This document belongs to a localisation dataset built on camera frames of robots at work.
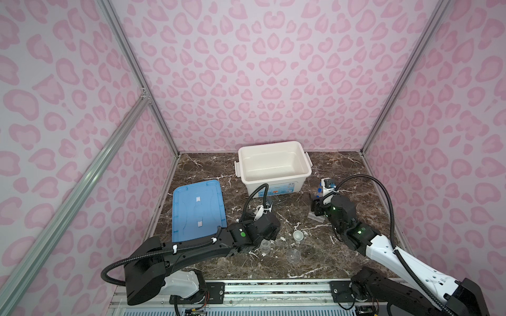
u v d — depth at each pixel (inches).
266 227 23.1
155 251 16.7
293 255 32.2
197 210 37.6
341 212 22.4
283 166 41.6
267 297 28.4
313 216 36.5
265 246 34.0
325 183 26.7
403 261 18.4
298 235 34.0
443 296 15.9
